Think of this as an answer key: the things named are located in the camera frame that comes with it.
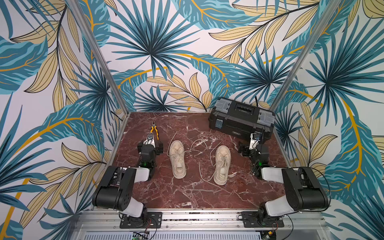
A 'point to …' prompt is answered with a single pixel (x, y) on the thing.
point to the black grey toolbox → (240, 119)
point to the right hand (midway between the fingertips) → (248, 141)
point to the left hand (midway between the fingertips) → (151, 141)
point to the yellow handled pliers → (154, 126)
